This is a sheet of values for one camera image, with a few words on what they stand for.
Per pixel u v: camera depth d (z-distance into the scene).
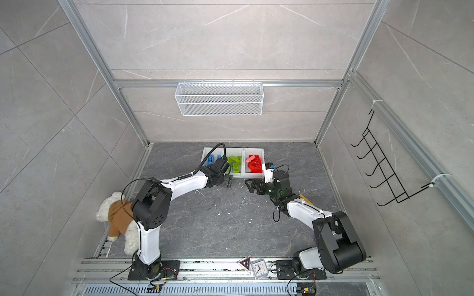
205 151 1.07
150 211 0.50
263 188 0.78
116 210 0.82
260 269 0.73
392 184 0.65
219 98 1.01
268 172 0.80
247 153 1.06
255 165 1.03
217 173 0.75
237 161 1.04
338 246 0.43
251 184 0.79
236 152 1.13
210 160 0.74
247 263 0.75
